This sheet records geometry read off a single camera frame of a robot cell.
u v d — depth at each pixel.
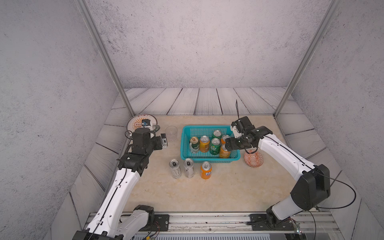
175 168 0.79
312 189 0.42
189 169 0.79
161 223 0.73
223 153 0.89
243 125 0.65
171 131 1.07
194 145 0.91
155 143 0.67
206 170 0.81
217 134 0.96
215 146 0.91
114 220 0.39
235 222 0.74
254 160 0.94
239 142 0.70
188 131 1.02
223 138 0.94
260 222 0.70
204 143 0.92
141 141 0.53
